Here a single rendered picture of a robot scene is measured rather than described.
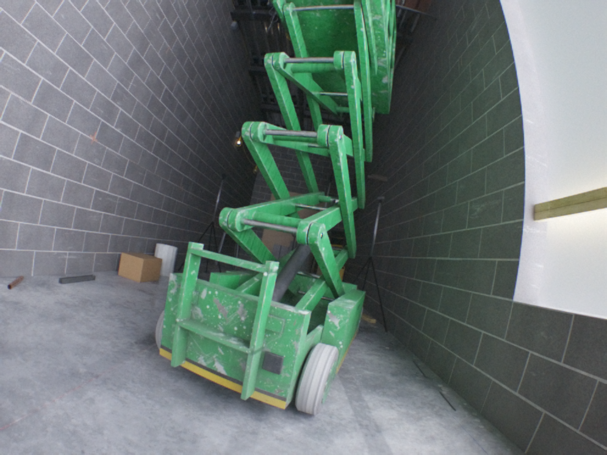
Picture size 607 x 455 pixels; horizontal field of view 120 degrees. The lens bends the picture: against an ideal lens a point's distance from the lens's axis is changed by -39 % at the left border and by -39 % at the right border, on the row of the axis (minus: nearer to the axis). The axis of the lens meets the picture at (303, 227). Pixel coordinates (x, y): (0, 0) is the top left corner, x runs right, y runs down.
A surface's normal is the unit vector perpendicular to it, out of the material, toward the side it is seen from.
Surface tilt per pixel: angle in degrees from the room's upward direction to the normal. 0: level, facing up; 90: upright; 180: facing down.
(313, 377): 65
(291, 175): 90
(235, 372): 90
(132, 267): 90
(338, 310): 90
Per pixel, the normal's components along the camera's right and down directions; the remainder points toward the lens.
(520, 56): 0.00, -0.09
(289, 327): -0.28, -0.14
